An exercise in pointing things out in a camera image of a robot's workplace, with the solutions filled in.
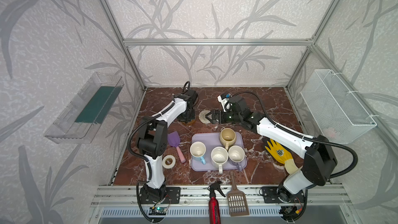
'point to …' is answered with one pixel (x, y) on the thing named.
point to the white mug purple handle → (236, 155)
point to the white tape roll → (173, 163)
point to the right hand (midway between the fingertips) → (211, 111)
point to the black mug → (191, 114)
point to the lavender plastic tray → (212, 140)
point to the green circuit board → (157, 211)
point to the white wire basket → (339, 117)
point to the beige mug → (227, 137)
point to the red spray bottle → (214, 208)
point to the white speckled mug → (219, 156)
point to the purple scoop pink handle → (174, 140)
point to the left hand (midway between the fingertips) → (189, 114)
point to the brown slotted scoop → (238, 200)
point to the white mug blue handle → (197, 150)
